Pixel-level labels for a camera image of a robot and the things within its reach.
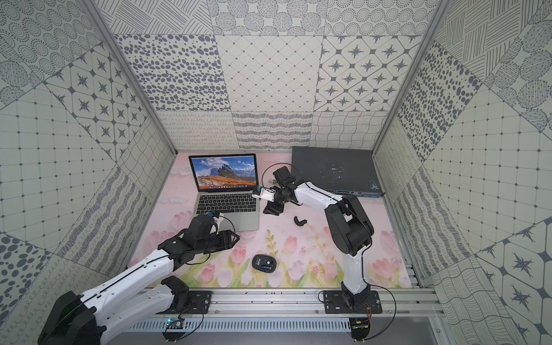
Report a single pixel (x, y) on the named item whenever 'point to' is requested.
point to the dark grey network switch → (346, 172)
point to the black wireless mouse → (264, 263)
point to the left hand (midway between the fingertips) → (232, 233)
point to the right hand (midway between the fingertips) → (270, 203)
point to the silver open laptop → (224, 185)
